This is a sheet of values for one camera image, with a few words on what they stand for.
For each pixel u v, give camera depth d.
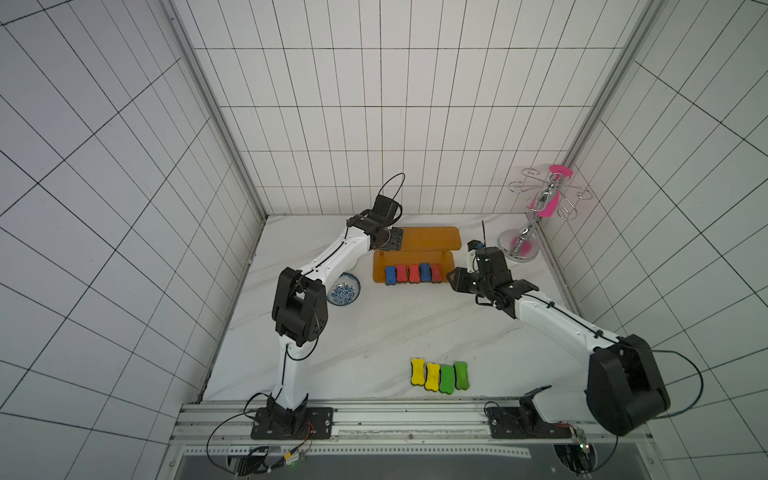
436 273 0.99
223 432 0.73
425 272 1.00
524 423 0.66
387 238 0.81
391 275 0.98
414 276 0.98
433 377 0.78
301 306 0.52
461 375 0.79
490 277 0.67
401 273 0.98
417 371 0.80
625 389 0.42
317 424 0.73
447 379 0.79
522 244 1.09
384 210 0.72
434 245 0.87
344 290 0.97
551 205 0.92
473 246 0.78
